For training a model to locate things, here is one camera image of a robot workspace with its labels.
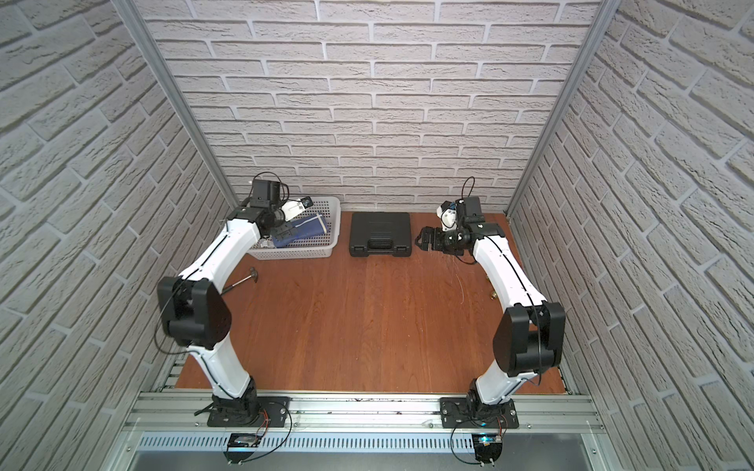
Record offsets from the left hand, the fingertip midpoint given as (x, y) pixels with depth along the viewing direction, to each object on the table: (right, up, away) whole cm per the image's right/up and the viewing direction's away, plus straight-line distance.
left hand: (283, 204), depth 91 cm
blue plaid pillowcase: (+2, -6, +18) cm, 19 cm away
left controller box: (-3, -62, -20) cm, 66 cm away
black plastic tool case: (+31, -9, +17) cm, 36 cm away
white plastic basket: (+10, -14, +10) cm, 19 cm away
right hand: (+48, -12, -4) cm, 49 cm away
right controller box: (+58, -63, -20) cm, 88 cm away
